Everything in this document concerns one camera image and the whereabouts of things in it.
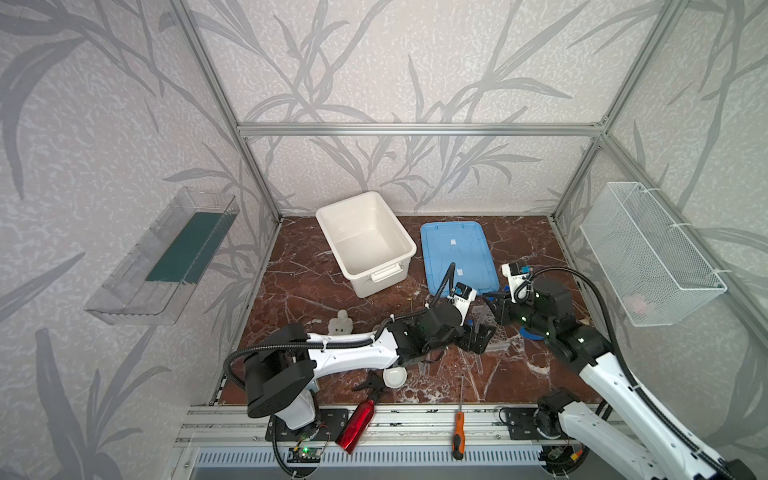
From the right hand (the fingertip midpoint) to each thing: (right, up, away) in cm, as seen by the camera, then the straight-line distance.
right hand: (486, 286), depth 77 cm
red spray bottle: (-33, -33, -4) cm, 47 cm away
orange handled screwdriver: (-8, -35, -6) cm, 37 cm away
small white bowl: (-24, -26, +4) cm, 35 cm away
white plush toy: (-40, -14, +12) cm, 44 cm away
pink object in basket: (+35, -4, -4) cm, 36 cm away
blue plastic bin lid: (+1, +11, +35) cm, 37 cm away
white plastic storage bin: (-33, +10, +32) cm, 47 cm away
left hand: (-1, -8, -3) cm, 8 cm away
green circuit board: (-46, -40, -5) cm, 61 cm away
